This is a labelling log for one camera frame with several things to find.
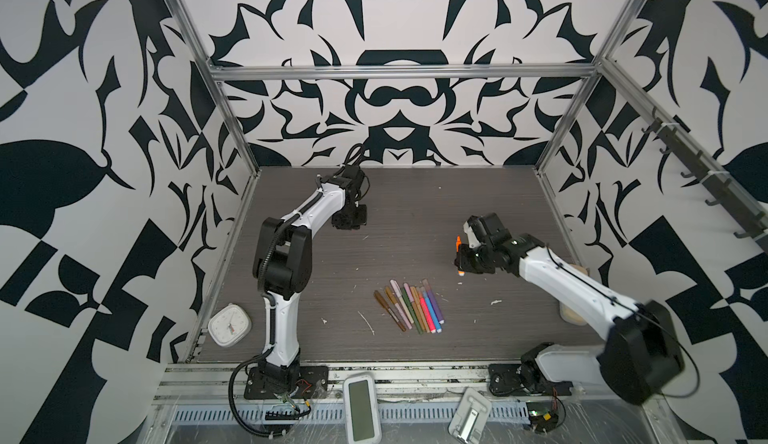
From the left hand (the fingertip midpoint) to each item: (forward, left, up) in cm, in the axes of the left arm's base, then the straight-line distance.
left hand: (359, 219), depth 95 cm
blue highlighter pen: (-26, -20, -7) cm, 34 cm away
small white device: (-51, -26, -6) cm, 58 cm away
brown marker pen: (-27, -9, -8) cm, 29 cm away
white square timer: (-29, +34, -6) cm, 45 cm away
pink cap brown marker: (-23, -15, -7) cm, 28 cm away
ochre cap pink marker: (-23, -10, -8) cm, 26 cm away
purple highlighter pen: (-26, -22, -7) cm, 35 cm away
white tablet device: (-49, -2, -4) cm, 49 cm away
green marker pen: (-26, -15, -7) cm, 31 cm away
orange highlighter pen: (-18, -26, +11) cm, 33 cm away
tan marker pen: (-23, -16, -8) cm, 29 cm away
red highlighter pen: (-26, -19, -7) cm, 33 cm away
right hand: (-16, -28, +2) cm, 32 cm away
